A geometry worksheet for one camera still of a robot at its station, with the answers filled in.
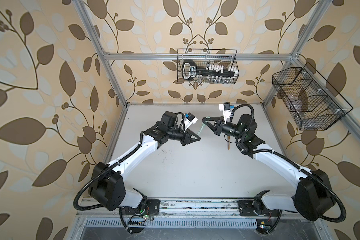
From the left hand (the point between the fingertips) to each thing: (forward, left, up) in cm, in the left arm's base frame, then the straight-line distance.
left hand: (199, 136), depth 73 cm
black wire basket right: (+15, -56, +9) cm, 59 cm away
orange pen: (-4, -14, +1) cm, 14 cm away
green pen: (+3, -1, +5) cm, 6 cm away
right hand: (+4, -1, +6) cm, 7 cm away
